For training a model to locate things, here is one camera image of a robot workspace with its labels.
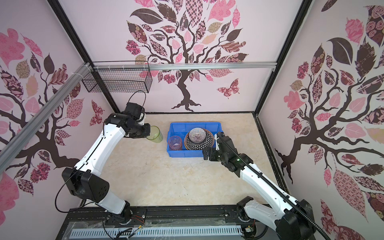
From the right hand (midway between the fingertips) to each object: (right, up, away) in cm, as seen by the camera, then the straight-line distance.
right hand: (210, 149), depth 80 cm
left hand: (-34, +8, -1) cm, 35 cm away
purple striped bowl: (-7, +7, +17) cm, 20 cm away
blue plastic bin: (-20, +11, +28) cm, 35 cm away
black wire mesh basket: (-58, +45, +15) cm, 75 cm away
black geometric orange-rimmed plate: (+1, +2, +18) cm, 19 cm away
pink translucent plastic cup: (-21, +2, +15) cm, 26 cm away
